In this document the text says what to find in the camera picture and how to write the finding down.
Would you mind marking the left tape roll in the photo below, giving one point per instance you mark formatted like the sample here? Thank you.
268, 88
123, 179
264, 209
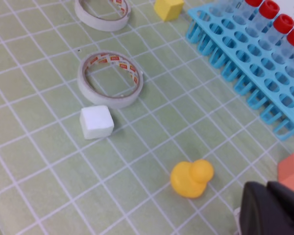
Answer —
100, 23

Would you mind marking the green grid cutting mat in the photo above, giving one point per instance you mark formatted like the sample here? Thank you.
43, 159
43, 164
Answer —
55, 182

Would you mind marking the white foam cube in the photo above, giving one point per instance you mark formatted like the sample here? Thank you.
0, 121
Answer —
96, 122

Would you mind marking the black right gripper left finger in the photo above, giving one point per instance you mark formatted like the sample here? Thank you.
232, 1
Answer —
261, 214

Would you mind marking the right tape roll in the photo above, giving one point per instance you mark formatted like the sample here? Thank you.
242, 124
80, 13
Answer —
122, 62

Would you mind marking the blue test tube rack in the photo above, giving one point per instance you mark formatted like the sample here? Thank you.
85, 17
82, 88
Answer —
222, 36

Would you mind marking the orange cube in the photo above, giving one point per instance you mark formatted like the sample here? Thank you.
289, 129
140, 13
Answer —
286, 171

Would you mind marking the tape roll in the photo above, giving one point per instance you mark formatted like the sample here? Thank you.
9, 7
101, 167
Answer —
122, 62
100, 23

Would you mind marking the yellow rubber duck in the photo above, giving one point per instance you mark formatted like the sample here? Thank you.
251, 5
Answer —
190, 179

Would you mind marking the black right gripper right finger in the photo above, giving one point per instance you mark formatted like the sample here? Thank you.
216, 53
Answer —
284, 196

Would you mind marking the red capped tube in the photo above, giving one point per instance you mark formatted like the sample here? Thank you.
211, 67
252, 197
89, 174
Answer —
245, 11
266, 12
280, 27
286, 49

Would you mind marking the yellow cube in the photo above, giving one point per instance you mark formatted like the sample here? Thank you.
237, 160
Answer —
168, 10

